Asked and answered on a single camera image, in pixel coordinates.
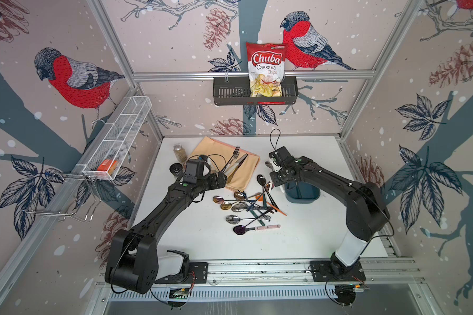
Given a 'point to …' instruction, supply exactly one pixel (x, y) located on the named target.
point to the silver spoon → (233, 219)
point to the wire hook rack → (67, 195)
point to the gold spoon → (226, 205)
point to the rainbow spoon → (219, 199)
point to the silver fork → (235, 155)
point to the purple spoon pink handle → (239, 230)
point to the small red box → (107, 165)
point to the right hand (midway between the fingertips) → (275, 176)
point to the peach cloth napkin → (240, 167)
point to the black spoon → (261, 181)
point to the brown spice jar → (180, 152)
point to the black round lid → (176, 168)
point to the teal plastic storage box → (301, 192)
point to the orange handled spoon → (259, 197)
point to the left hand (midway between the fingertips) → (221, 174)
